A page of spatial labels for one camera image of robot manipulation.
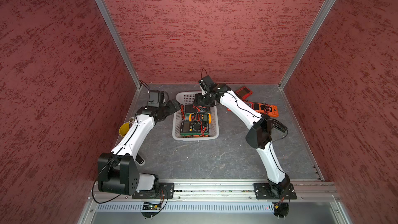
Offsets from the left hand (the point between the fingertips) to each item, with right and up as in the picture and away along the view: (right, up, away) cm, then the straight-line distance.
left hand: (174, 110), depth 85 cm
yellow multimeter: (+14, -5, +12) cm, 19 cm away
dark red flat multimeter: (+47, +11, +28) cm, 56 cm away
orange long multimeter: (+62, -1, +16) cm, 64 cm away
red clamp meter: (+47, +5, +22) cm, 52 cm away
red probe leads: (+2, -1, +16) cm, 16 cm away
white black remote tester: (-17, -25, -6) cm, 31 cm away
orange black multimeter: (+12, -15, +3) cm, 19 cm away
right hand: (+14, +3, +5) cm, 15 cm away
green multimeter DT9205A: (+11, -10, +2) cm, 16 cm away
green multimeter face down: (+7, 0, +15) cm, 17 cm away
